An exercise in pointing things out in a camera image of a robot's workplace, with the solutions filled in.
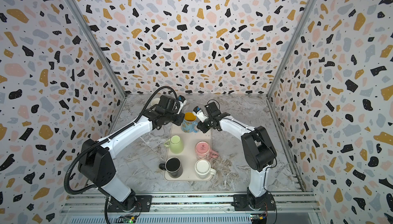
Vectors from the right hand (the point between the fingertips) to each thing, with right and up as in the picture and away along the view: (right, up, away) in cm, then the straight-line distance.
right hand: (196, 122), depth 92 cm
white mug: (+4, -22, -14) cm, 27 cm away
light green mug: (-11, -11, -9) cm, 18 cm away
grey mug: (-29, +13, +11) cm, 33 cm away
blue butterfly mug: (-5, -1, 0) cm, 5 cm away
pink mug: (+4, -14, -12) cm, 19 cm away
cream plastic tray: (-5, -20, -2) cm, 20 cm away
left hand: (-7, +6, -7) cm, 12 cm away
